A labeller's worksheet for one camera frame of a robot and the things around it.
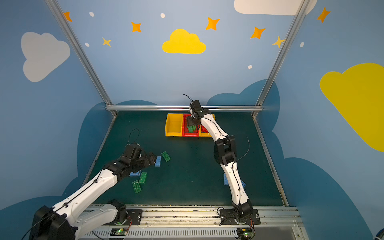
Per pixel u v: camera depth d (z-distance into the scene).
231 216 0.75
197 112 0.79
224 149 0.65
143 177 0.85
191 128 1.10
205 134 1.05
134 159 0.64
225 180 0.86
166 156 0.96
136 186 0.82
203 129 0.78
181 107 1.16
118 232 0.71
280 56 0.87
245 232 0.72
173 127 1.12
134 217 0.75
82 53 0.86
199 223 0.74
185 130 1.07
